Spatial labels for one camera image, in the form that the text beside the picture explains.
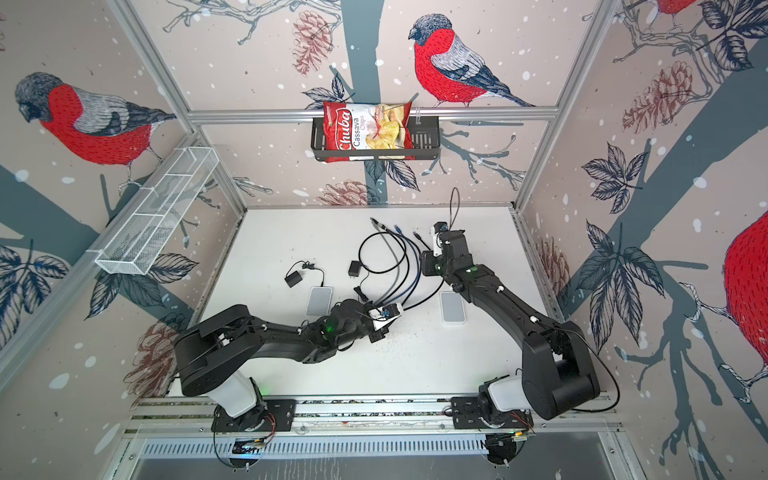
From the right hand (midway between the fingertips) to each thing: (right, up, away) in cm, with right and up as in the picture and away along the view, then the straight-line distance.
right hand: (420, 260), depth 88 cm
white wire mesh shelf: (-71, +6, -16) cm, 73 cm away
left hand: (-7, -14, -6) cm, 17 cm away
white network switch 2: (+10, -15, +2) cm, 18 cm away
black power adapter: (-22, -5, +13) cm, 26 cm away
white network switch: (-33, -15, +10) cm, 37 cm away
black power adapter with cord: (-41, -7, +10) cm, 43 cm away
